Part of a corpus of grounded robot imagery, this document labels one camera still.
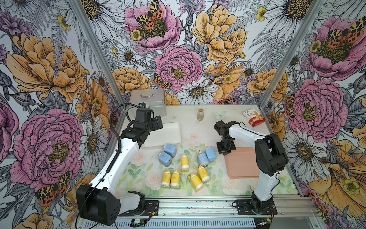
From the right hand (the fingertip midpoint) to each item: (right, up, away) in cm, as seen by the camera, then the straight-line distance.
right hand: (225, 156), depth 89 cm
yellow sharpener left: (-30, -10, -14) cm, 34 cm away
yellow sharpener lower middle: (-19, -10, -14) cm, 25 cm away
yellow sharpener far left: (-34, -9, -13) cm, 38 cm away
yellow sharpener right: (-15, -7, -12) cm, 20 cm away
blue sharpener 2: (-36, -1, -5) cm, 37 cm away
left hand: (-43, +19, -9) cm, 48 cm away
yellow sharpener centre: (-25, -2, -8) cm, 26 cm away
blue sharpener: (-34, +4, -1) cm, 34 cm away
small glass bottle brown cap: (-13, +26, +22) cm, 36 cm away
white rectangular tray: (-35, +12, +16) cm, 41 cm away
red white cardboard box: (+26, +24, +19) cm, 40 cm away
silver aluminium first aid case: (-48, +38, +20) cm, 64 cm away
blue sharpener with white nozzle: (-15, 0, -6) cm, 16 cm away
